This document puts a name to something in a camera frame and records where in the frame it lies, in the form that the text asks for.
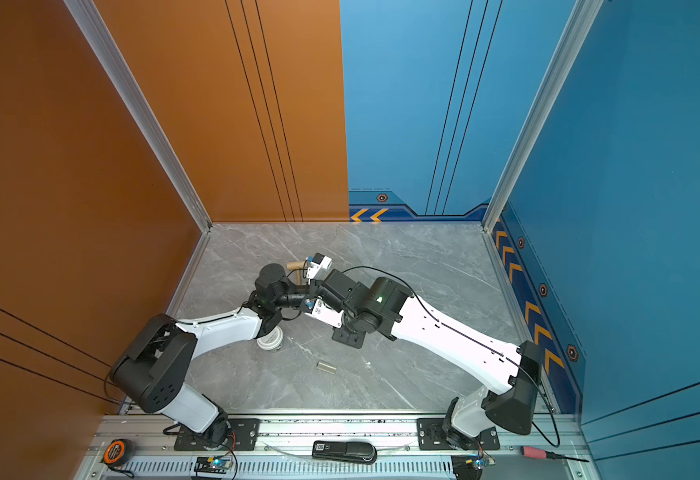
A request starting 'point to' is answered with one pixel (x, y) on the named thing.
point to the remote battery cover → (325, 367)
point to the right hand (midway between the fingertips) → (342, 323)
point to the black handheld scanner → (351, 451)
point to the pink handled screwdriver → (534, 453)
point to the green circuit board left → (214, 464)
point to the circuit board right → (470, 467)
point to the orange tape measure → (117, 452)
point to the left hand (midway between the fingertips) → (350, 299)
